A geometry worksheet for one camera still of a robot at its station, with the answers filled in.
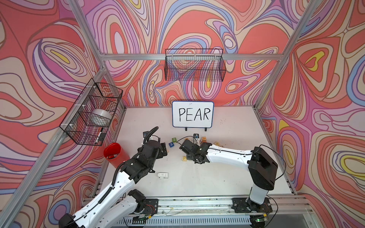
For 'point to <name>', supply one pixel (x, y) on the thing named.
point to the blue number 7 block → (171, 144)
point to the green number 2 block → (174, 140)
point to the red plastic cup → (115, 154)
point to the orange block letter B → (204, 139)
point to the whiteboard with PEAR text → (192, 114)
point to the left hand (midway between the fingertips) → (159, 146)
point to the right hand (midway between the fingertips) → (193, 156)
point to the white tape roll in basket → (100, 117)
